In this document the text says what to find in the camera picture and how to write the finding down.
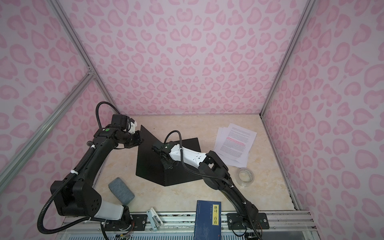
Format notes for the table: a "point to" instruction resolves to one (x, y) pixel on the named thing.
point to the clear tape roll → (244, 177)
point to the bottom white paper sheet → (219, 135)
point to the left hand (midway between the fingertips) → (144, 137)
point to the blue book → (208, 222)
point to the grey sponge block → (121, 191)
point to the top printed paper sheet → (235, 143)
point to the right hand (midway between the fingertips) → (171, 163)
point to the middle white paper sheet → (221, 138)
